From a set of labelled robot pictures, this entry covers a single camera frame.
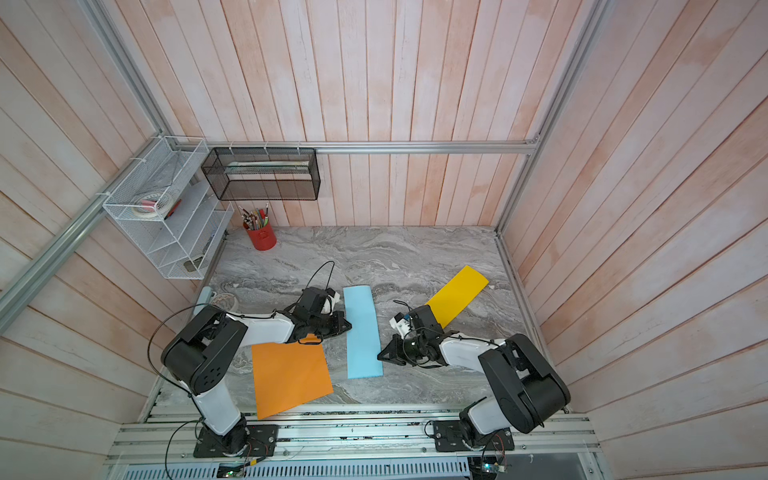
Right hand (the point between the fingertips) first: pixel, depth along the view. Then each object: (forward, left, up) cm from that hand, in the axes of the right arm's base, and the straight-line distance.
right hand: (379, 355), depth 85 cm
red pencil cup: (+41, +44, +6) cm, 61 cm away
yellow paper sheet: (+23, -26, -3) cm, 35 cm away
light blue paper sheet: (+6, +5, -1) cm, 8 cm away
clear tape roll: (+19, +53, -2) cm, 57 cm away
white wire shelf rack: (+19, +53, +27) cm, 62 cm away
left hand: (+9, +9, -2) cm, 13 cm away
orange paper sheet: (-6, +26, -1) cm, 26 cm away
